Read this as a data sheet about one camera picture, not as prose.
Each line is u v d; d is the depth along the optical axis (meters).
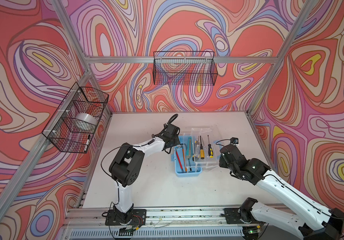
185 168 0.96
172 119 0.84
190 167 0.91
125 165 0.50
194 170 0.83
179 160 0.93
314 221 0.40
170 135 0.75
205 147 0.83
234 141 0.67
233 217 0.73
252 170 0.50
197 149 0.82
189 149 0.86
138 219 0.72
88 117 0.74
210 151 0.80
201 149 0.82
